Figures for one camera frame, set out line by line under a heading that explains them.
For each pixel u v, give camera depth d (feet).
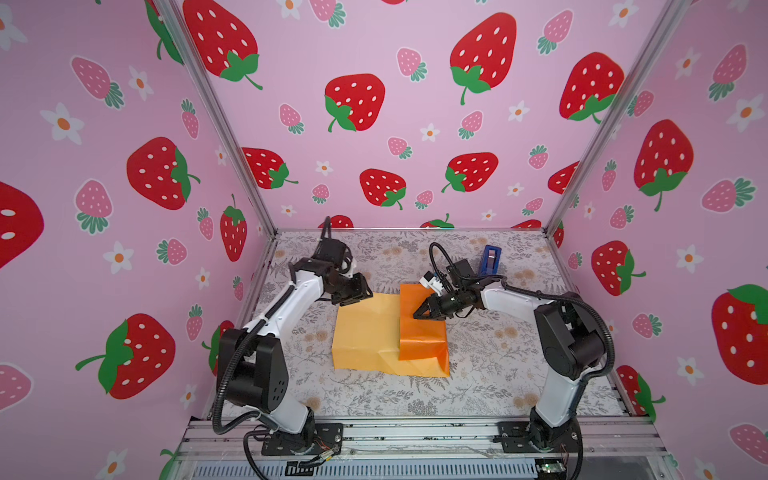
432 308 2.68
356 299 2.51
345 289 2.39
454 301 2.62
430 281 2.83
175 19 2.25
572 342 1.63
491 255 3.41
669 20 2.29
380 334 2.93
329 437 2.44
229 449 2.40
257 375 1.44
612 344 1.55
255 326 1.50
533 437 2.21
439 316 2.63
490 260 3.42
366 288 2.67
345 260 2.56
